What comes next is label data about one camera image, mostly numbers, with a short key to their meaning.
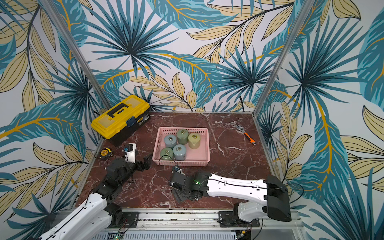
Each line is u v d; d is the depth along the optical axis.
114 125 0.90
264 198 0.41
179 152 0.89
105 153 0.93
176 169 0.66
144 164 0.72
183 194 0.63
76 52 0.83
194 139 0.95
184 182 0.54
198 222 0.73
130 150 0.67
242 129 1.10
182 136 0.97
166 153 0.87
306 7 0.69
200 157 0.95
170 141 0.93
